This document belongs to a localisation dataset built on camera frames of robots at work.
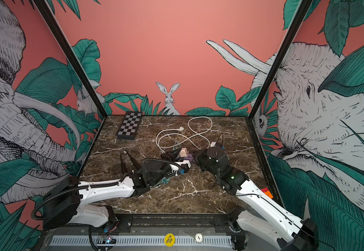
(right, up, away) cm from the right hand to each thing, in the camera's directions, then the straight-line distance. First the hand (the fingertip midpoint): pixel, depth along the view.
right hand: (187, 148), depth 71 cm
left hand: (-3, 0, +3) cm, 5 cm away
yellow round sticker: (-8, -42, -1) cm, 42 cm away
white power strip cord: (-5, +10, +40) cm, 41 cm away
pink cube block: (-2, -2, +2) cm, 3 cm away
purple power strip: (+1, -5, +5) cm, 7 cm away
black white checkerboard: (-42, +12, +39) cm, 59 cm away
